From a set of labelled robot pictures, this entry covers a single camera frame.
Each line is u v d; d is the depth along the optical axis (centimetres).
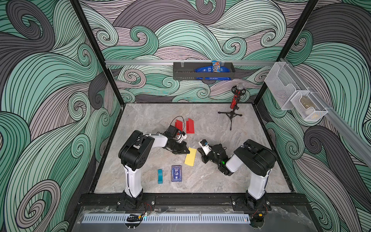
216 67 90
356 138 52
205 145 81
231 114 107
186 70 95
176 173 81
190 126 107
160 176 82
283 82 78
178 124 106
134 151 51
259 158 49
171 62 93
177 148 84
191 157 91
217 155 73
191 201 75
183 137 91
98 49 88
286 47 86
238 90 96
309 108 64
